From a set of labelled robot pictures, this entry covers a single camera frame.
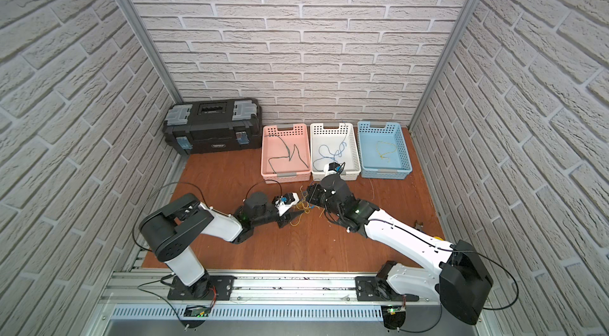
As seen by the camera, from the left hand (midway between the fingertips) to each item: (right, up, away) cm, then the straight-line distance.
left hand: (302, 203), depth 86 cm
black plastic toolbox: (-38, +31, +11) cm, 50 cm away
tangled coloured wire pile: (+1, -1, +1) cm, 2 cm away
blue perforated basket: (+38, +19, +24) cm, 49 cm away
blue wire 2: (+17, +17, +21) cm, 32 cm away
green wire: (-5, +22, +21) cm, 31 cm away
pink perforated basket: (-9, +18, +21) cm, 30 cm away
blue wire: (+5, +15, +18) cm, 24 cm away
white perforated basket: (+14, +22, +24) cm, 36 cm away
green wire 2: (-18, +27, +24) cm, 40 cm away
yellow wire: (+43, +19, +26) cm, 54 cm away
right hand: (+2, +7, -8) cm, 11 cm away
